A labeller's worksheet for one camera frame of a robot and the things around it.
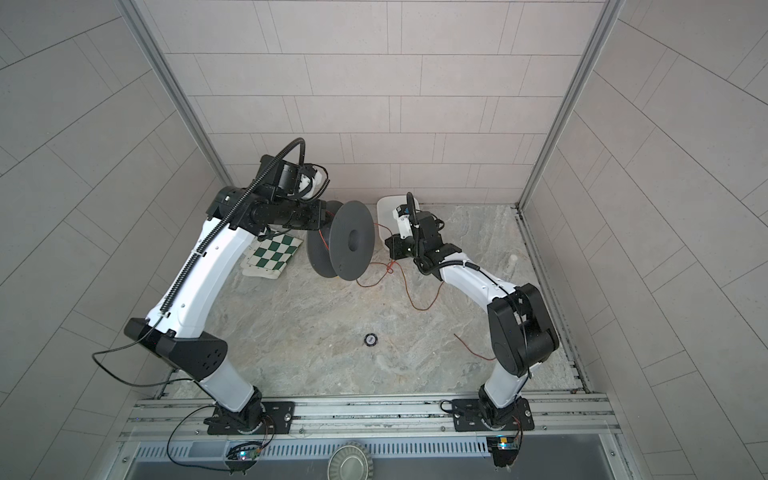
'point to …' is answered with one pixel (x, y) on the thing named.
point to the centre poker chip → (370, 339)
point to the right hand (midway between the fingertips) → (386, 240)
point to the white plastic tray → (386, 221)
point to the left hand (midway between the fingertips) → (336, 212)
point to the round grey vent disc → (350, 461)
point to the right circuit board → (502, 442)
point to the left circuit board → (243, 453)
